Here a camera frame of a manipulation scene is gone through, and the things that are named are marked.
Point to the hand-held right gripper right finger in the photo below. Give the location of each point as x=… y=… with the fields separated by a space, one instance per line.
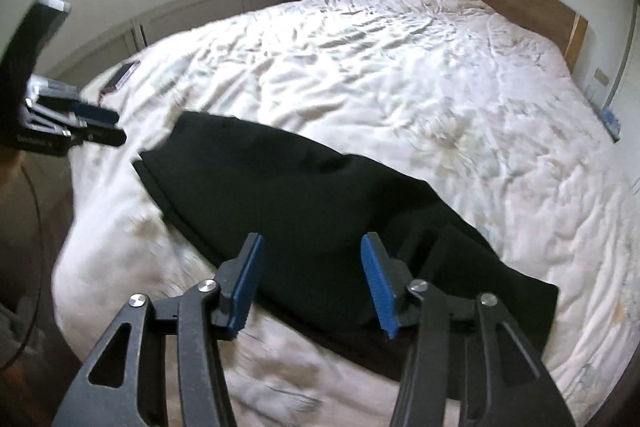
x=380 y=287

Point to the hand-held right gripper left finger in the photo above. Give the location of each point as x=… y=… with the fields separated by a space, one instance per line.
x=247 y=287

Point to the bed with floral duvet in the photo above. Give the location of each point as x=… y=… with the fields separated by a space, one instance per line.
x=400 y=82

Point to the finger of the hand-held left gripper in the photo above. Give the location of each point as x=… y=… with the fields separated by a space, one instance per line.
x=95 y=113
x=105 y=138

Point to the beige wall socket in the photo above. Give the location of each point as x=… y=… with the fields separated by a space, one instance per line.
x=602 y=77

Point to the low white cabinet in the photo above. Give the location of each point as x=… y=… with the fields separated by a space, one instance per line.
x=200 y=7

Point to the blue box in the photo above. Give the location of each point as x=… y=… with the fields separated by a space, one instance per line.
x=611 y=122

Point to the smartphone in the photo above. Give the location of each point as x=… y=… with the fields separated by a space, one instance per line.
x=120 y=77

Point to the black pants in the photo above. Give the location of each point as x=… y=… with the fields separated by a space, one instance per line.
x=310 y=207

